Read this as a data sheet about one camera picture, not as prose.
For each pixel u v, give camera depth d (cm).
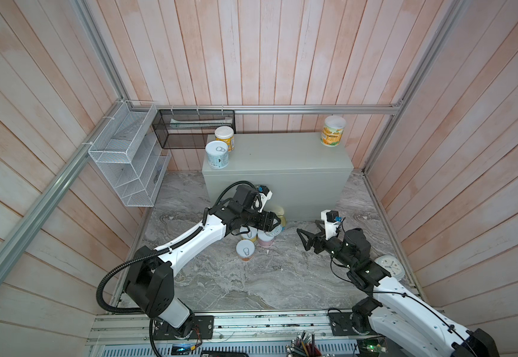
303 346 60
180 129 103
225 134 75
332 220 66
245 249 86
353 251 60
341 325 73
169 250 45
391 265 85
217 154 70
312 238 68
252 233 90
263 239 90
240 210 63
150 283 42
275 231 78
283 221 98
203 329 74
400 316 51
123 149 76
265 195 73
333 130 77
